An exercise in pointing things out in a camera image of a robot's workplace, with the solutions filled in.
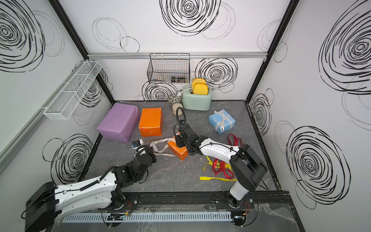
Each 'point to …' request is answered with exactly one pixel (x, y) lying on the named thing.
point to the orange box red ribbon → (150, 123)
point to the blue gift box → (215, 118)
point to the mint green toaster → (191, 101)
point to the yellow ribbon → (218, 164)
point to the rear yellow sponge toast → (198, 80)
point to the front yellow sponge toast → (200, 89)
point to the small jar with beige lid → (175, 106)
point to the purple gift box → (119, 123)
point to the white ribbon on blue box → (222, 121)
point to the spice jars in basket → (178, 79)
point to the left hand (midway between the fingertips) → (154, 148)
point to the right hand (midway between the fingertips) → (180, 137)
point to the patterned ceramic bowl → (174, 98)
